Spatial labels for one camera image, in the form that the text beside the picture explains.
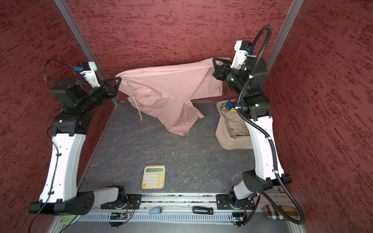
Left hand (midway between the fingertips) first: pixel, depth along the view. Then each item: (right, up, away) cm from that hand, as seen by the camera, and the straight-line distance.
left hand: (120, 82), depth 59 cm
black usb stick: (+35, -61, +11) cm, 72 cm away
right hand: (+38, +7, -4) cm, 39 cm away
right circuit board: (+53, -65, +13) cm, 85 cm away
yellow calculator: (+9, -49, +21) cm, 54 cm away
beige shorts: (+59, -25, +40) cm, 75 cm away
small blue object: (+12, -62, +12) cm, 64 cm away
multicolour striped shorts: (+59, -7, +49) cm, 77 cm away
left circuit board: (-8, -66, +13) cm, 67 cm away
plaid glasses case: (+69, -62, +10) cm, 93 cm away
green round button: (-31, -65, +11) cm, 73 cm away
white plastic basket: (+51, -5, +48) cm, 70 cm away
